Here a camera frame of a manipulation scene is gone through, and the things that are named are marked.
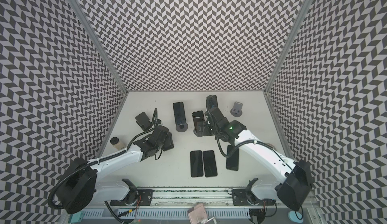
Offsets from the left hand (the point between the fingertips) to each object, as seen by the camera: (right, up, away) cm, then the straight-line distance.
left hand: (166, 135), depth 88 cm
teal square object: (-35, -31, -22) cm, 52 cm away
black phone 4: (+38, -14, -3) cm, 41 cm away
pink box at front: (+18, -29, -23) cm, 41 cm away
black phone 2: (+18, -15, -7) cm, 25 cm away
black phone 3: (+25, -15, -3) cm, 30 cm away
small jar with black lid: (-26, -3, -6) cm, 27 cm away
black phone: (+7, +13, +4) cm, 15 cm away
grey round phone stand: (+45, +14, +13) cm, 49 cm away
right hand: (+23, +5, -11) cm, 26 cm away
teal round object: (+62, -32, -20) cm, 73 cm away
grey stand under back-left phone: (+8, +3, +10) cm, 13 cm away
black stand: (-16, +8, +6) cm, 19 cm away
